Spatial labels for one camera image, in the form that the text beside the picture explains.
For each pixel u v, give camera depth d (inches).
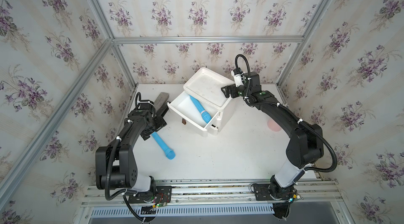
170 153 32.3
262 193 28.7
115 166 16.5
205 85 34.1
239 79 29.9
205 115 31.2
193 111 33.8
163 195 28.2
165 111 40.1
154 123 30.4
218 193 29.4
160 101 42.2
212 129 35.1
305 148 17.9
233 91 30.2
